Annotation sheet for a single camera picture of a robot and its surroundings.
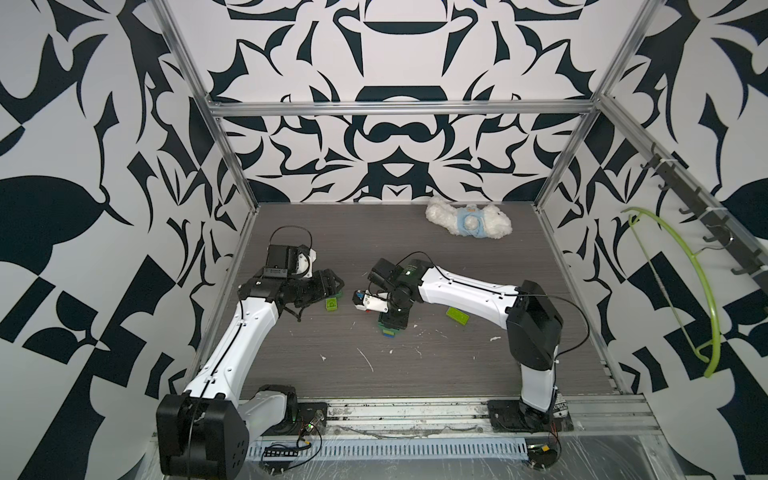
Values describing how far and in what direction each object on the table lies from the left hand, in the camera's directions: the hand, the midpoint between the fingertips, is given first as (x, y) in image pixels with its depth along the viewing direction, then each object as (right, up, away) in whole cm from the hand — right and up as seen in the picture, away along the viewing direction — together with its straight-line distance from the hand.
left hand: (331, 282), depth 81 cm
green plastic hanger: (+77, -9, -24) cm, 81 cm away
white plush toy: (+42, +17, +18) cm, 49 cm away
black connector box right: (+51, -40, -10) cm, 66 cm away
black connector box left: (-11, -39, -9) cm, 42 cm away
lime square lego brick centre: (-2, -8, +10) cm, 13 cm away
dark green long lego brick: (+17, -14, +3) cm, 22 cm away
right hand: (+15, -9, +4) cm, 18 cm away
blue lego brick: (+16, -16, +5) cm, 23 cm away
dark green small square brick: (+3, -1, -8) cm, 8 cm away
